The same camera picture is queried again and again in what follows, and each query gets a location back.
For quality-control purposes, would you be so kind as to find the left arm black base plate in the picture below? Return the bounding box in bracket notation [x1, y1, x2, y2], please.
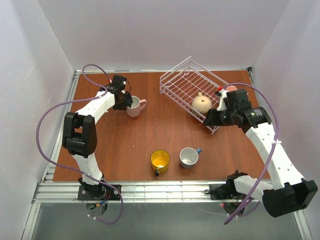
[77, 184, 120, 201]

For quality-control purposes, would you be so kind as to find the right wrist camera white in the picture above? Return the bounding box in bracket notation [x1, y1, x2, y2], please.
[214, 86, 229, 111]

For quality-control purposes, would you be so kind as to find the white wire dish rack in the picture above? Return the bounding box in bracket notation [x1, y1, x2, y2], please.
[159, 57, 228, 123]

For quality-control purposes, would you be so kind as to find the white faceted mug pink handle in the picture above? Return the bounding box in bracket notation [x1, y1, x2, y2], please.
[126, 96, 147, 118]

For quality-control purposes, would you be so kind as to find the aluminium frame rail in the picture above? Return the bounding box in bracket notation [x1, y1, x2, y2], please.
[32, 180, 225, 204]

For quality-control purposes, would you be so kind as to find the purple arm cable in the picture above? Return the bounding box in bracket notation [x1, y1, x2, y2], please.
[36, 63, 125, 225]
[223, 82, 281, 226]

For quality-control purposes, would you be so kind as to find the white mug blue handle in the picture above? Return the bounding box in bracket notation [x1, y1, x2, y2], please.
[179, 147, 202, 169]

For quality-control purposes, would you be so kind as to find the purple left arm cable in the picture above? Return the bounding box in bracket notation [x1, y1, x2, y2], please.
[36, 63, 125, 225]

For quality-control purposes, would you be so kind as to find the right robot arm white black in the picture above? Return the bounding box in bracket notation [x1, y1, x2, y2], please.
[203, 87, 318, 218]

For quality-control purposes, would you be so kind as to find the yellow enamel mug black handle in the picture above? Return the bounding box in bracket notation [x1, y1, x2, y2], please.
[150, 149, 171, 177]

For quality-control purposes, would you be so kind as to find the pink floral mug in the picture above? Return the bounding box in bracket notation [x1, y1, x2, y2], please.
[226, 85, 237, 92]

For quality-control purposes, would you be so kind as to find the beige round ceramic mug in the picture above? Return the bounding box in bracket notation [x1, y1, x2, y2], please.
[191, 92, 212, 114]

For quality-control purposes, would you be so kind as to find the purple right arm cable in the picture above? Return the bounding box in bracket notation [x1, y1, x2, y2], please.
[223, 82, 281, 226]

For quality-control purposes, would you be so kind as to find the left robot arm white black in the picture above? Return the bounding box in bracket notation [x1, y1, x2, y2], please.
[62, 75, 133, 200]

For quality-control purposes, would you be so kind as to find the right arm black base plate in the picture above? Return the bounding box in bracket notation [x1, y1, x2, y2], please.
[204, 183, 239, 200]

